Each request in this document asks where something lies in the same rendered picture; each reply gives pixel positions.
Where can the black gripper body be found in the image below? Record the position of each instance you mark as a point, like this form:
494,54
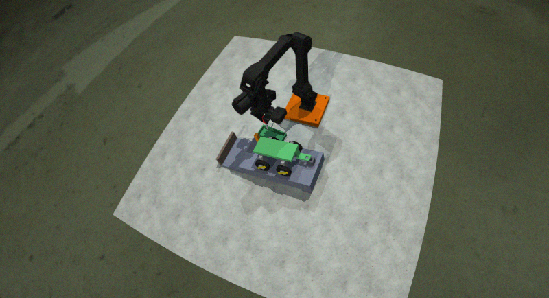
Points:
276,115

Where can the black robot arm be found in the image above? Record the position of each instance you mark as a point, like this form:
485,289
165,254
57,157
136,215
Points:
257,74

